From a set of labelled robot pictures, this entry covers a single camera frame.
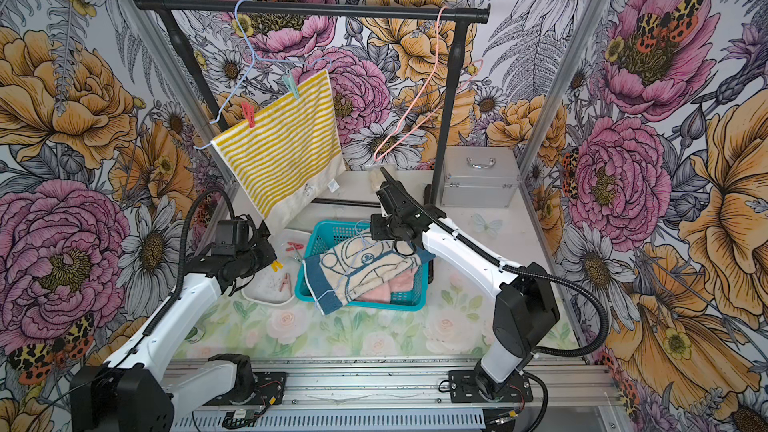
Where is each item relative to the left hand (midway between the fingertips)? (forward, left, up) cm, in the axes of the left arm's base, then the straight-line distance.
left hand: (272, 260), depth 84 cm
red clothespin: (+11, -2, -10) cm, 15 cm away
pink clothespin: (-1, -1, -11) cm, 11 cm away
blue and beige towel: (-1, -28, -2) cm, 29 cm away
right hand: (+4, -29, +6) cm, 30 cm away
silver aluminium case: (+30, -62, +2) cm, 69 cm away
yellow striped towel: (+21, -7, +22) cm, 32 cm away
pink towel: (-3, -36, -8) cm, 37 cm away
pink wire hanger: (+49, -29, -4) cm, 57 cm away
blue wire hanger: (+14, -23, -1) cm, 27 cm away
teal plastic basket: (+11, -12, -4) cm, 17 cm away
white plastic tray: (-2, +2, -11) cm, 12 cm away
